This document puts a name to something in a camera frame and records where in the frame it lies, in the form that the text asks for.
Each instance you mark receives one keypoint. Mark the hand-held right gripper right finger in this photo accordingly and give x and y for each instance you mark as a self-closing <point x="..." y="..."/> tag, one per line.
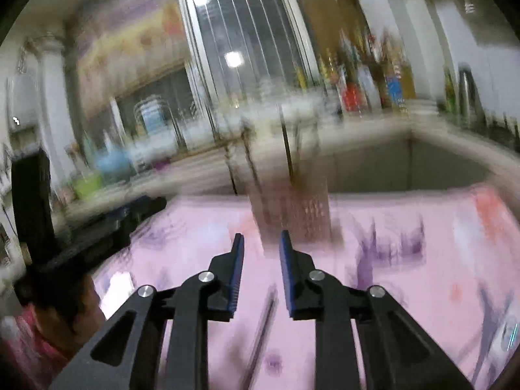
<point x="287" y="276"/>

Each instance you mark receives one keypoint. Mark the bundle of wooden chopsticks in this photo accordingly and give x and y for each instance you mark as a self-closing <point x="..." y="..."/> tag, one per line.
<point x="288" y="150"/>

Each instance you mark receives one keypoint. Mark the pink printed tablecloth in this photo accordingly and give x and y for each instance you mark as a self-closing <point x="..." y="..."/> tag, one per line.
<point x="406" y="252"/>

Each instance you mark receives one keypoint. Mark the blue plastic bowl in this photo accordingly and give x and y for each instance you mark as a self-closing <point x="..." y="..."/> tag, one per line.
<point x="111" y="165"/>

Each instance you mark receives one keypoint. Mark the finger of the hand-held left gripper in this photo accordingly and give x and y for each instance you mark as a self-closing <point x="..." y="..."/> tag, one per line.
<point x="122" y="223"/>

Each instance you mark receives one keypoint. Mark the green plastic basin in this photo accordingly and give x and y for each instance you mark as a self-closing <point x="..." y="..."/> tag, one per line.
<point x="87" y="187"/>

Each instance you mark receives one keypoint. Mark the single brown chopstick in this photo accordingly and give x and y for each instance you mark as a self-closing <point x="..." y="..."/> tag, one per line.
<point x="262" y="333"/>

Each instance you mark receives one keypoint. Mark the white jug with blue label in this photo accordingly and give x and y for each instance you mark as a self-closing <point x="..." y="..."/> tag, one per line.
<point x="154" y="115"/>

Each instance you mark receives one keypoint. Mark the kitchen window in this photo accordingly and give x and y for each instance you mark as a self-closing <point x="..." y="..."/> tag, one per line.
<point x="243" y="48"/>

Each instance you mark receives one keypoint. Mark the stainless steel kettle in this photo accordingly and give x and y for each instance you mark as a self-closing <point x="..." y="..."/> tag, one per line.
<point x="470" y="97"/>

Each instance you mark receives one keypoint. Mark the red plastic bag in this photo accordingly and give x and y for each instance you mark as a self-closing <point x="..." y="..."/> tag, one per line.
<point x="352" y="97"/>

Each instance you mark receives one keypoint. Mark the pink plastic utensil holder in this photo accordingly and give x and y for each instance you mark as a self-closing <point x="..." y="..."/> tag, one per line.
<point x="292" y="215"/>

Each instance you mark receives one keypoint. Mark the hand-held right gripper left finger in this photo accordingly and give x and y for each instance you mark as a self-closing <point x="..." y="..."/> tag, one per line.
<point x="237" y="280"/>

